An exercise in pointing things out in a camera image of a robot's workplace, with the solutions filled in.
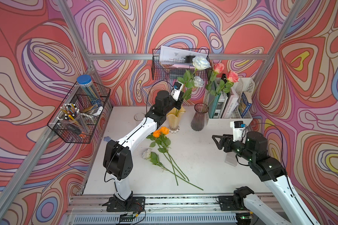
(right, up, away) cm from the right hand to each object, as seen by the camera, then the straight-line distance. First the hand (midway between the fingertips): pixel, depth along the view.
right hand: (218, 139), depth 70 cm
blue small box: (+30, +20, +31) cm, 48 cm away
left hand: (-17, +26, +7) cm, 32 cm away
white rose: (-34, -15, +16) cm, 41 cm away
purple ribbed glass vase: (-5, +9, +26) cm, 28 cm away
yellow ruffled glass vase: (-23, +11, +15) cm, 30 cm away
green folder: (+3, +23, +18) cm, 29 cm away
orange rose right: (-28, +2, +28) cm, 40 cm away
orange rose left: (-29, -7, +25) cm, 39 cm away
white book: (+17, +22, +21) cm, 34 cm away
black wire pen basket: (-68, +14, +4) cm, 69 cm away
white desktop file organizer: (+34, +37, +36) cm, 61 cm away
